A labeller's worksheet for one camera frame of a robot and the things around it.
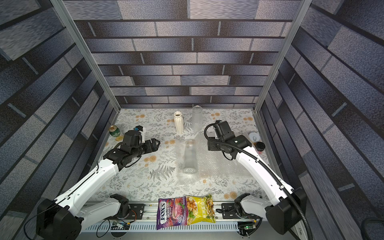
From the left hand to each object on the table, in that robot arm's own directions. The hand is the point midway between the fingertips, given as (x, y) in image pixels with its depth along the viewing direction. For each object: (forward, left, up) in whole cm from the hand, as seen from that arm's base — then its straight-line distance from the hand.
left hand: (155, 142), depth 81 cm
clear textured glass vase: (+21, -23, -7) cm, 32 cm away
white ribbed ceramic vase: (+18, -11, -5) cm, 22 cm away
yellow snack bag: (-29, -25, -13) cm, 40 cm away
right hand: (0, -32, +2) cm, 32 cm away
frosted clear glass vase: (-8, -19, -13) cm, 24 cm away
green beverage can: (+12, +31, -7) cm, 34 cm away
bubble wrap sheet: (-9, -34, -13) cm, 37 cm away
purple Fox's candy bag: (-31, -11, -14) cm, 36 cm away
